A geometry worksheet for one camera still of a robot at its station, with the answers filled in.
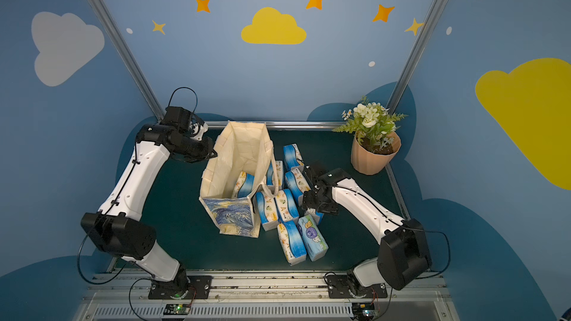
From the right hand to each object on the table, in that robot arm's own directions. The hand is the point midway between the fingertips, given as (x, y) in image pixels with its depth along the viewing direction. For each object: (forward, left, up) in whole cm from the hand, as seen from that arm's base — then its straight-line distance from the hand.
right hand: (318, 205), depth 83 cm
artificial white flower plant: (+28, -20, +18) cm, 38 cm away
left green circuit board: (-35, +46, -9) cm, 58 cm away
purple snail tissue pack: (-13, +2, 0) cm, 13 cm away
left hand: (+11, +37, +17) cm, 42 cm away
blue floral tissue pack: (+11, +8, -2) cm, 14 cm away
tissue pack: (+8, +31, -1) cm, 32 cm away
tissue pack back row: (+26, +12, -2) cm, 28 cm away
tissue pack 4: (-14, +10, -2) cm, 17 cm away
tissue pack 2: (-1, +20, -1) cm, 20 cm away
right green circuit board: (-31, -15, -10) cm, 36 cm away
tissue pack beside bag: (+14, +16, -1) cm, 22 cm away
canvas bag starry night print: (+22, +34, +7) cm, 42 cm away
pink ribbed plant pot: (+22, -22, +7) cm, 31 cm away
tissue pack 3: (-2, +12, -2) cm, 12 cm away
